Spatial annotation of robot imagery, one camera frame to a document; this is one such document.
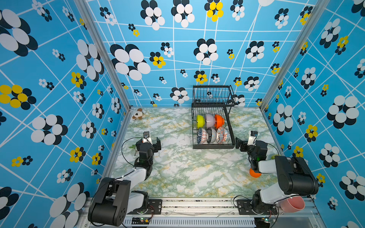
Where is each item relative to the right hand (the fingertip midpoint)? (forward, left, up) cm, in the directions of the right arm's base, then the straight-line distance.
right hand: (246, 137), depth 93 cm
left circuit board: (-45, +63, -8) cm, 78 cm away
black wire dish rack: (+41, +16, -2) cm, 44 cm away
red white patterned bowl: (+4, +15, -4) cm, 16 cm away
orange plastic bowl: (+13, +16, +1) cm, 21 cm away
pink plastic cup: (-39, -12, +2) cm, 40 cm away
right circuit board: (-45, +1, -7) cm, 46 cm away
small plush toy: (+24, +79, -2) cm, 82 cm away
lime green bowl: (+11, +30, +3) cm, 32 cm away
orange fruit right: (-23, -1, -3) cm, 24 cm away
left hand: (-3, +62, +5) cm, 62 cm away
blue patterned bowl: (-1, +29, +3) cm, 30 cm away
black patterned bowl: (-1, +23, +4) cm, 24 cm away
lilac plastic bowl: (+11, +24, +4) cm, 26 cm away
